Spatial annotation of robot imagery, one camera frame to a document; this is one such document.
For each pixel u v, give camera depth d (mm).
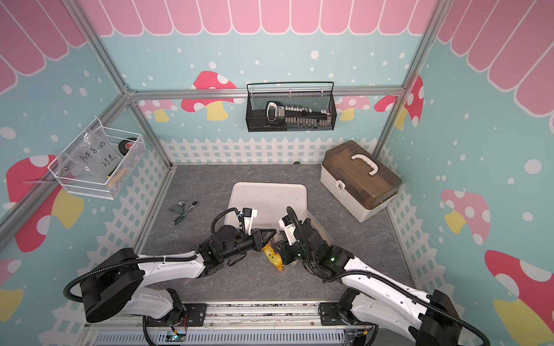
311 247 564
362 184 860
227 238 614
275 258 826
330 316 742
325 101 961
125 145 807
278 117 872
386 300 454
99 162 698
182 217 993
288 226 671
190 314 743
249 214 726
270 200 1070
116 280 480
